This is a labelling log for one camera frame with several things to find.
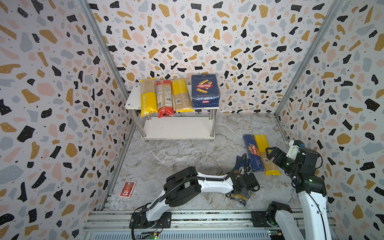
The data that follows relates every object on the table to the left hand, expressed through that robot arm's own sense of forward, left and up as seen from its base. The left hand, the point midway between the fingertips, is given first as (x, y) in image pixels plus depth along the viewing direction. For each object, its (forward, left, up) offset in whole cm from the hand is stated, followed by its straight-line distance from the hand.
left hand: (245, 185), depth 83 cm
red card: (0, +65, -1) cm, 65 cm away
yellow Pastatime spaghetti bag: (+35, +52, +33) cm, 70 cm away
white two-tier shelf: (+44, +28, 0) cm, 52 cm away
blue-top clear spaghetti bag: (+14, 0, -1) cm, 14 cm away
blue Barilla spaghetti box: (+19, -9, 0) cm, 21 cm away
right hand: (+10, -10, +20) cm, 25 cm away
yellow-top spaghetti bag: (+33, +34, +33) cm, 58 cm away
